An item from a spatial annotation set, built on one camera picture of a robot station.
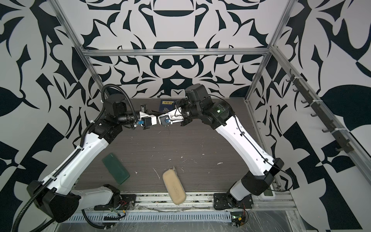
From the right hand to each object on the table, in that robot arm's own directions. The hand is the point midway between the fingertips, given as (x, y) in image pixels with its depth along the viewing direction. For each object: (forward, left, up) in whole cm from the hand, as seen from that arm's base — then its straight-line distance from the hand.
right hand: (169, 106), depth 62 cm
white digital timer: (-28, -47, -38) cm, 67 cm away
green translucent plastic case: (-13, +34, -39) cm, 53 cm away
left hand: (0, +2, -1) cm, 2 cm away
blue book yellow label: (+38, +9, -41) cm, 57 cm away
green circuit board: (-37, -31, -42) cm, 64 cm away
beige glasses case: (-23, 0, -36) cm, 43 cm away
